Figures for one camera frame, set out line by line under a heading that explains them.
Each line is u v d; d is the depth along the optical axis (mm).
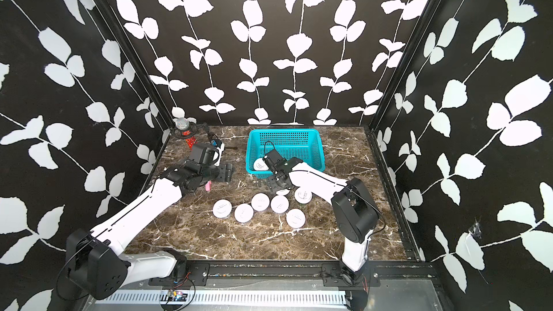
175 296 702
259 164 960
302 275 757
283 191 818
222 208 836
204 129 903
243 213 818
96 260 384
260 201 863
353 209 473
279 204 843
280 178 645
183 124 852
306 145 1109
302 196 871
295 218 817
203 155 614
